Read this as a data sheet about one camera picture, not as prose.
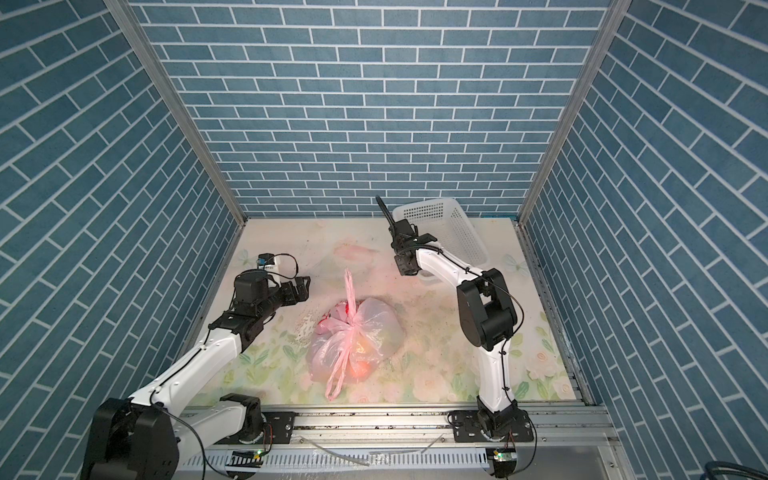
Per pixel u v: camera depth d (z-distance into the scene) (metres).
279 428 0.73
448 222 1.16
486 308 0.53
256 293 0.65
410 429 0.75
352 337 0.79
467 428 0.74
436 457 0.71
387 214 0.85
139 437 0.39
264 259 0.74
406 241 0.75
